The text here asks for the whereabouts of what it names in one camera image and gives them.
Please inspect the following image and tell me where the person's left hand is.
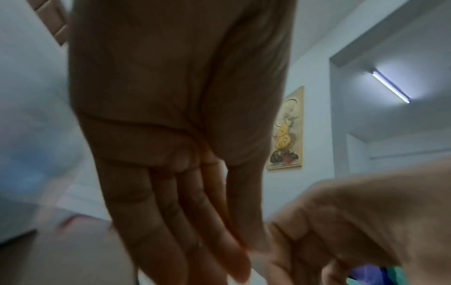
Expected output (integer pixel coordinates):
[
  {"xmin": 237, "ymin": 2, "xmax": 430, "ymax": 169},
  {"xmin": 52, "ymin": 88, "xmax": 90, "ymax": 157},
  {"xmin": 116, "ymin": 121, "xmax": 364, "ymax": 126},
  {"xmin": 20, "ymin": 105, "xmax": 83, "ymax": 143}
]
[{"xmin": 68, "ymin": 0, "xmax": 296, "ymax": 285}]

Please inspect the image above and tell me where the person's right hand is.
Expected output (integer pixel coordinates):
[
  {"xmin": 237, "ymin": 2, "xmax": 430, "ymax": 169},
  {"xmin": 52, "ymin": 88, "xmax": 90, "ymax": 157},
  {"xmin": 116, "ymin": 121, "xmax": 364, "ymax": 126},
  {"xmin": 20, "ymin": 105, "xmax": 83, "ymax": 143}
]
[{"xmin": 264, "ymin": 158, "xmax": 451, "ymax": 285}]

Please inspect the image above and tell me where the purple bag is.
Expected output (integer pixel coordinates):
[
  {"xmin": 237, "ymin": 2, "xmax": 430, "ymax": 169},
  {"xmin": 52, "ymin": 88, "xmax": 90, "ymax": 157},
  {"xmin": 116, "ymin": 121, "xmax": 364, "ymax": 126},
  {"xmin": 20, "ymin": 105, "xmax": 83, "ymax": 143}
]
[{"xmin": 348, "ymin": 263, "xmax": 387, "ymax": 285}]

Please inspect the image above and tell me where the large clear storage bin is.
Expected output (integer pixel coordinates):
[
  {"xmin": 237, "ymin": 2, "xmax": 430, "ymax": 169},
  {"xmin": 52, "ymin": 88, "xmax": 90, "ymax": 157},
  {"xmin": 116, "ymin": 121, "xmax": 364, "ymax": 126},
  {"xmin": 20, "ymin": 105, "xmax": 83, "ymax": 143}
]
[{"xmin": 0, "ymin": 0, "xmax": 93, "ymax": 246}]

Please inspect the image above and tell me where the white ceiling tube light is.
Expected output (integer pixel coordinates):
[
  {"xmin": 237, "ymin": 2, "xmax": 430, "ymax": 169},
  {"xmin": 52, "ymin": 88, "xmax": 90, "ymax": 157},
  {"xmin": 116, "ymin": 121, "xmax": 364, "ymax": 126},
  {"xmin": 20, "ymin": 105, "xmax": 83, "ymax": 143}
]
[{"xmin": 371, "ymin": 70, "xmax": 412, "ymax": 104}]

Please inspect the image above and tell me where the brown wooden door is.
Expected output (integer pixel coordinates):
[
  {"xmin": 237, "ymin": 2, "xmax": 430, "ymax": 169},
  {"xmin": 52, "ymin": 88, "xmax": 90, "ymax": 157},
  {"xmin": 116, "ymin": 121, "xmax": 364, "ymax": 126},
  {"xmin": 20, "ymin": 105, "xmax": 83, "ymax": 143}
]
[{"xmin": 33, "ymin": 0, "xmax": 70, "ymax": 47}]

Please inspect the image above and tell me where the gold framed wall picture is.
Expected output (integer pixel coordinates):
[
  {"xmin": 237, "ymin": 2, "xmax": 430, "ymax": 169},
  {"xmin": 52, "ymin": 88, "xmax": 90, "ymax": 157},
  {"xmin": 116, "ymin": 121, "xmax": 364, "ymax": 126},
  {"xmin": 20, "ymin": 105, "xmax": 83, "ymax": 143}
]
[{"xmin": 265, "ymin": 85, "xmax": 305, "ymax": 171}]

